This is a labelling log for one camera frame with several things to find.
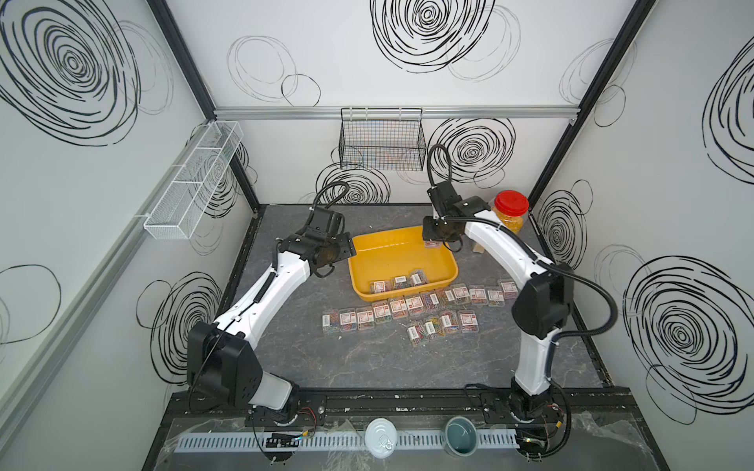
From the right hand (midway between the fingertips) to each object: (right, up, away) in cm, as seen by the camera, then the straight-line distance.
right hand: (431, 233), depth 89 cm
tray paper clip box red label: (0, -3, -3) cm, 4 cm away
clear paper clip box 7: (-16, -24, 0) cm, 29 cm away
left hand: (-26, -4, -6) cm, 27 cm away
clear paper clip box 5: (-5, -23, +2) cm, 23 cm away
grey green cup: (+4, -49, -19) cm, 53 cm away
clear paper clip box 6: (-10, -24, 0) cm, 26 cm away
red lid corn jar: (+27, +8, +7) cm, 29 cm away
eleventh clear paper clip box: (-31, -27, -2) cm, 41 cm away
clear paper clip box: (+15, -20, +2) cm, 25 cm away
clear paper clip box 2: (+10, -20, +3) cm, 22 cm away
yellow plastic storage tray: (-16, -9, +16) cm, 24 cm away
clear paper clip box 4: (0, -22, +2) cm, 22 cm away
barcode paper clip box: (-6, -30, -5) cm, 31 cm away
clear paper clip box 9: (-26, -26, -2) cm, 36 cm away
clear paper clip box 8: (-20, -26, -2) cm, 33 cm away
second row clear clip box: (-1, -29, -4) cm, 29 cm away
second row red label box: (+11, -26, -2) cm, 29 cm away
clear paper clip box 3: (+5, -20, +4) cm, 21 cm away
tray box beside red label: (+4, -27, -2) cm, 27 cm away
